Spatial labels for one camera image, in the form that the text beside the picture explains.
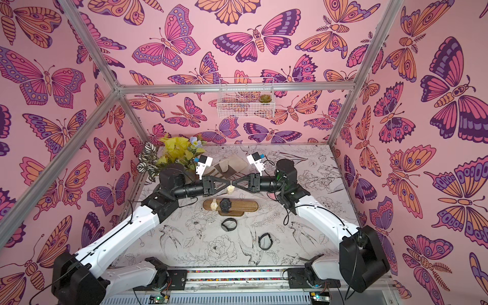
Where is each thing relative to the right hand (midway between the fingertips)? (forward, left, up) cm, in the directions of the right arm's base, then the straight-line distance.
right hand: (236, 184), depth 67 cm
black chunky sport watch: (+3, +6, -21) cm, 22 cm away
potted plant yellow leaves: (+24, +33, -8) cm, 42 cm away
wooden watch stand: (+2, 0, -22) cm, 22 cm away
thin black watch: (-10, -9, -29) cm, 32 cm away
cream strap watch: (+3, +11, -21) cm, 24 cm away
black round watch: (-3, +5, -30) cm, 30 cm away
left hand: (0, +2, 0) cm, 2 cm away
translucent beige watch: (-1, +2, -1) cm, 2 cm away
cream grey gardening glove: (+30, +8, -29) cm, 43 cm away
